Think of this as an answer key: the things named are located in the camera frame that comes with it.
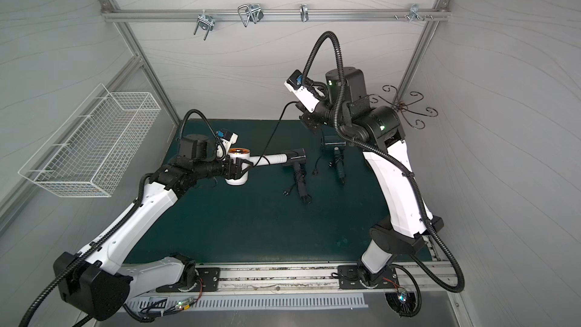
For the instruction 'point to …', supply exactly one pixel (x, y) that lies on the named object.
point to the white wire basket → (90, 149)
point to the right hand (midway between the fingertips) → (303, 99)
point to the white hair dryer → (244, 154)
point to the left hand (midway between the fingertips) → (245, 162)
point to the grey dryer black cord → (287, 191)
